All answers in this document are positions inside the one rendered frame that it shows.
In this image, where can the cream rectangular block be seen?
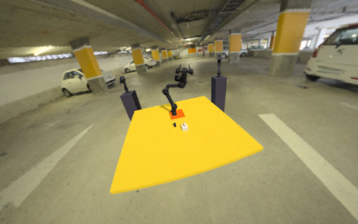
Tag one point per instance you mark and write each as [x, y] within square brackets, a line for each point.
[184, 128]

